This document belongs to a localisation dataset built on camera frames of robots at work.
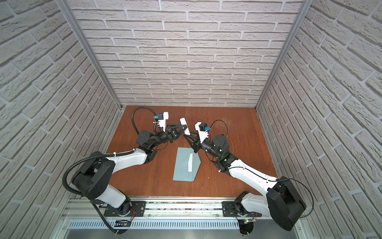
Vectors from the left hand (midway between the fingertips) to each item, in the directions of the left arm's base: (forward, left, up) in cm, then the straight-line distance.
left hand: (187, 127), depth 68 cm
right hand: (0, +1, -5) cm, 5 cm away
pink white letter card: (-4, -1, -32) cm, 32 cm away
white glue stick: (+2, +2, +1) cm, 3 cm away
